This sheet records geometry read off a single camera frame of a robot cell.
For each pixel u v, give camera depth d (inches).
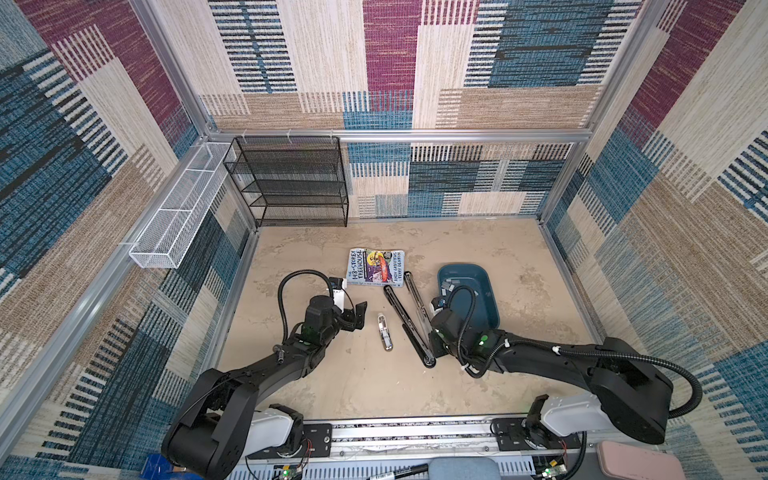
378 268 41.1
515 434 28.7
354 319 30.5
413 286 39.1
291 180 43.6
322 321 26.5
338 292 29.9
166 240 27.7
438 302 30.6
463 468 26.5
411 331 35.2
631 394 16.7
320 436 29.3
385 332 35.2
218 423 16.4
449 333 26.1
